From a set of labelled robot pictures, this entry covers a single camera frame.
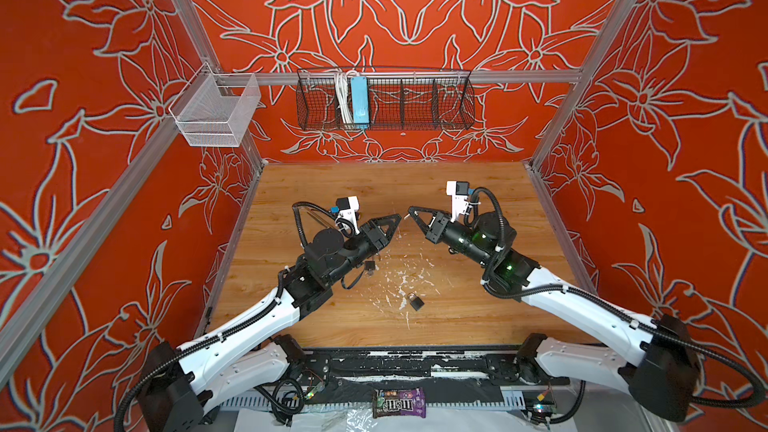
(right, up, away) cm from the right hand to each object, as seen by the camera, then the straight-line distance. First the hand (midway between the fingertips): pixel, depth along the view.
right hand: (405, 212), depth 65 cm
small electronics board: (+33, -47, +3) cm, 57 cm away
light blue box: (-12, +32, +24) cm, 42 cm away
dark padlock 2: (+4, -27, +19) cm, 33 cm away
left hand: (-1, -2, 0) cm, 2 cm away
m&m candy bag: (-1, -45, +3) cm, 45 cm away
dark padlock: (-9, -19, +26) cm, 33 cm away
